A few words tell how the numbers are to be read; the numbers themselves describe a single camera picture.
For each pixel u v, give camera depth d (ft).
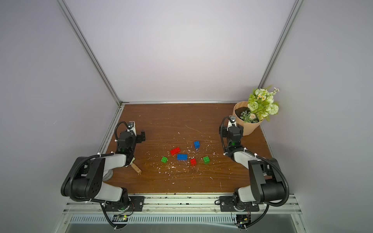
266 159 1.53
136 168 2.75
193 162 2.79
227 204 2.38
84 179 1.46
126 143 2.25
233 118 2.49
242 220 2.32
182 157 2.89
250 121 2.88
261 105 2.67
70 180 1.35
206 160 2.80
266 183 1.40
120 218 2.34
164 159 2.87
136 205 2.39
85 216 2.33
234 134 2.22
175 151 2.98
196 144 3.03
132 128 2.57
